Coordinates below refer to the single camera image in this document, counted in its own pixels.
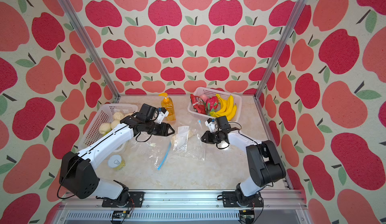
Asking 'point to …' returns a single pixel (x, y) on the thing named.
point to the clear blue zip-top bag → (151, 153)
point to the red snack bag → (198, 104)
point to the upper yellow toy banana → (230, 105)
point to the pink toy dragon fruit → (212, 103)
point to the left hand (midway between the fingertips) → (171, 133)
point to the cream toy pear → (114, 123)
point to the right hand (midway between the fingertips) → (202, 142)
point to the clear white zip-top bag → (187, 142)
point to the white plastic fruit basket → (205, 93)
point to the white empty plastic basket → (104, 114)
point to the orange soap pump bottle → (168, 104)
